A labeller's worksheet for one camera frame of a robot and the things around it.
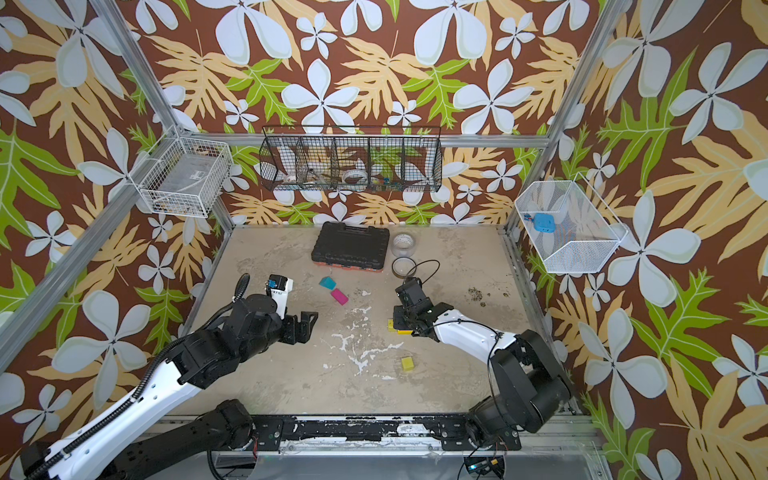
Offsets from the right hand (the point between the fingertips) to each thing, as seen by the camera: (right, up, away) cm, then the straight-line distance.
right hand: (396, 315), depth 90 cm
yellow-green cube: (-2, -3, +1) cm, 4 cm away
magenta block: (-19, +4, +11) cm, 22 cm away
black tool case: (-13, +21, +17) cm, 30 cm away
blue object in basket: (+43, +28, -5) cm, 51 cm away
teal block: (-23, +9, +12) cm, 28 cm away
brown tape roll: (+4, +14, +18) cm, 23 cm away
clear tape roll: (+4, +23, +24) cm, 34 cm away
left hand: (-24, +5, -19) cm, 31 cm away
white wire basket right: (+49, +26, -6) cm, 56 cm away
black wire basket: (-19, +51, +8) cm, 55 cm away
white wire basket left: (-62, +41, -4) cm, 74 cm away
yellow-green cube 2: (+3, -13, -6) cm, 14 cm away
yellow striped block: (+3, -6, +1) cm, 6 cm away
